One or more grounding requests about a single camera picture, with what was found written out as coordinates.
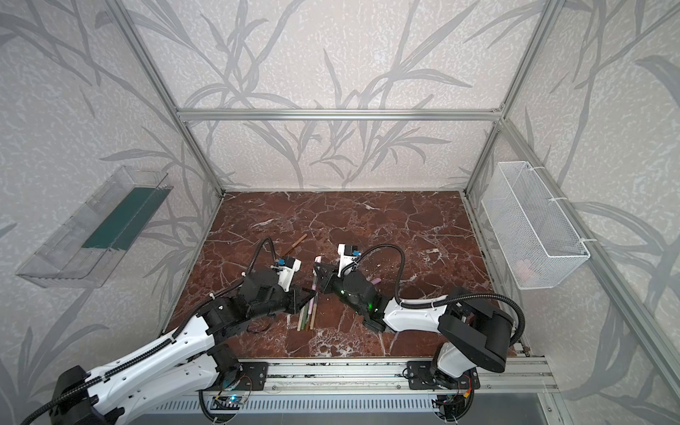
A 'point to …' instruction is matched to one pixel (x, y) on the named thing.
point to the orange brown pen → (308, 321)
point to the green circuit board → (226, 403)
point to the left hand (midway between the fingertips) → (317, 286)
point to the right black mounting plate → (419, 377)
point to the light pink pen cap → (318, 259)
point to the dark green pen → (305, 316)
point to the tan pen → (313, 316)
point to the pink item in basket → (524, 269)
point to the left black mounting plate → (250, 375)
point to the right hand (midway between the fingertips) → (314, 259)
